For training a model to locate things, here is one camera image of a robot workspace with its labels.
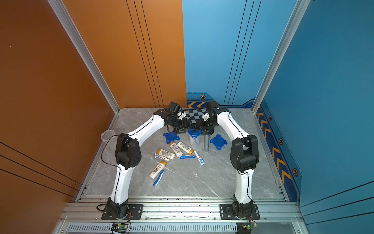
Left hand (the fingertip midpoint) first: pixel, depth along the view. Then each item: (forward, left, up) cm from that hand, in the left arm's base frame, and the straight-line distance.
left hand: (193, 127), depth 92 cm
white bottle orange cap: (-12, +9, -12) cm, 19 cm away
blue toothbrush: (-28, +20, -13) cm, 37 cm away
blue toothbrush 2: (-14, +5, -12) cm, 19 cm away
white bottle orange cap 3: (-12, +18, -12) cm, 25 cm away
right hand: (-2, -3, 0) cm, 4 cm away
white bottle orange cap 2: (-9, +5, -11) cm, 15 cm away
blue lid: (+1, +16, -13) cm, 20 cm away
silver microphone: (0, -10, -12) cm, 15 cm away
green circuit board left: (-51, +36, -17) cm, 65 cm away
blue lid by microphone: (-3, -18, -13) cm, 22 cm away
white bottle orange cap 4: (-23, +20, -12) cm, 33 cm away
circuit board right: (-51, -26, -14) cm, 58 cm away
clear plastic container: (-4, -1, 0) cm, 4 cm away
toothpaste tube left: (-15, +20, -12) cm, 28 cm away
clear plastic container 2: (-6, +53, -1) cm, 54 cm away
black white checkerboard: (+20, -1, -10) cm, 22 cm away
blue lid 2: (-4, -1, 0) cm, 4 cm away
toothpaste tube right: (-17, -6, -13) cm, 23 cm away
